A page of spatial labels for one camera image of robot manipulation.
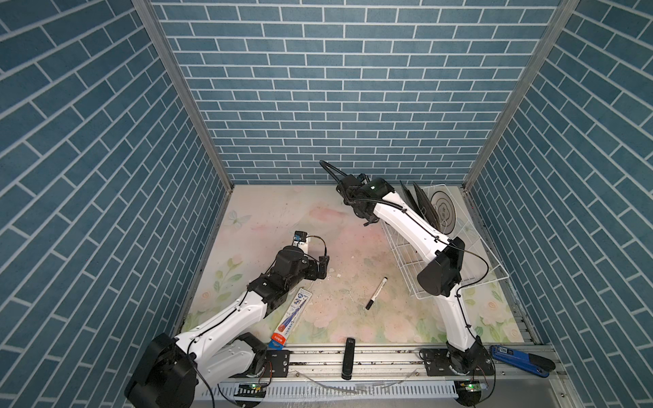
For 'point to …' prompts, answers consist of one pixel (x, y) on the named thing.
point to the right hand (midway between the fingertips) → (384, 201)
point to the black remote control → (348, 365)
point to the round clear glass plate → (445, 211)
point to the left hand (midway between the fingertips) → (319, 256)
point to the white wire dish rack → (479, 263)
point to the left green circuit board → (251, 390)
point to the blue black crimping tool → (535, 364)
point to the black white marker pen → (371, 300)
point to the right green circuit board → (468, 391)
